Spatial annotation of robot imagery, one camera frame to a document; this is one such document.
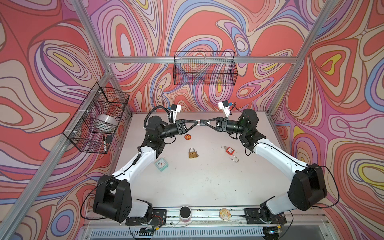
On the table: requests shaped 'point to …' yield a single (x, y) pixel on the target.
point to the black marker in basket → (104, 144)
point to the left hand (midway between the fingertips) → (197, 125)
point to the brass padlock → (192, 154)
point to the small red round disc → (187, 137)
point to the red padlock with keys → (231, 152)
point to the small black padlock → (203, 123)
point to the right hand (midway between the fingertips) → (205, 126)
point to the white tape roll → (106, 122)
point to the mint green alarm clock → (161, 164)
